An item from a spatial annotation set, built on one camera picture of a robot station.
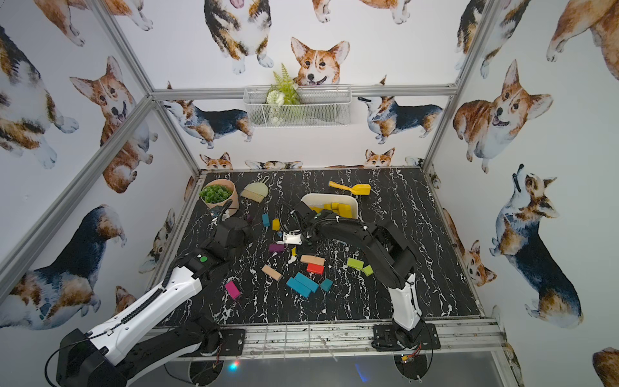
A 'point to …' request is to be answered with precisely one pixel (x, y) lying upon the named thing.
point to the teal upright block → (265, 218)
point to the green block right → (367, 270)
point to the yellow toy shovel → (362, 189)
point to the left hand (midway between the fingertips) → (250, 221)
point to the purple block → (276, 247)
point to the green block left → (355, 263)
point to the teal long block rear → (307, 281)
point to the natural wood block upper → (313, 260)
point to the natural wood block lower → (271, 272)
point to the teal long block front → (298, 287)
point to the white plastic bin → (317, 200)
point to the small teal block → (326, 285)
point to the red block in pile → (314, 268)
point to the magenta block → (232, 289)
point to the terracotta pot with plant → (217, 193)
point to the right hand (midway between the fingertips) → (298, 242)
